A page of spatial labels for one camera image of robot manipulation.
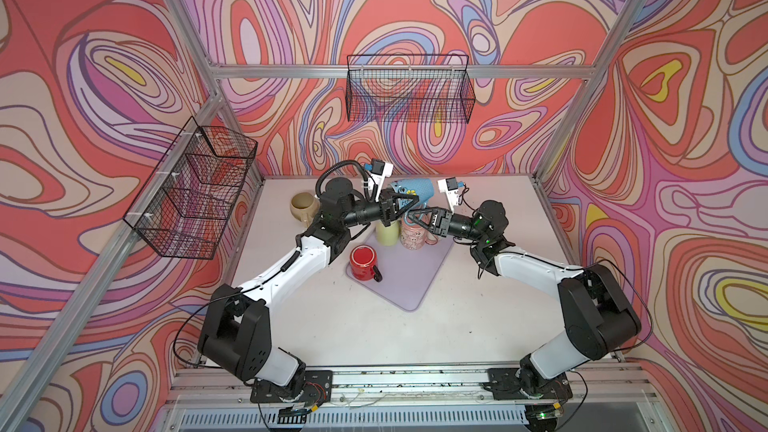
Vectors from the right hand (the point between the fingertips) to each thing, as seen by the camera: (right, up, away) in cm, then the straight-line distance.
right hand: (410, 221), depth 75 cm
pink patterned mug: (+2, -5, +18) cm, 19 cm away
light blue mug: (+2, +8, -4) cm, 9 cm away
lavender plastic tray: (+1, -19, +19) cm, 27 cm away
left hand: (+1, +5, -5) cm, 8 cm away
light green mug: (-5, -6, +23) cm, 25 cm away
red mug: (-13, -12, +12) cm, 21 cm away
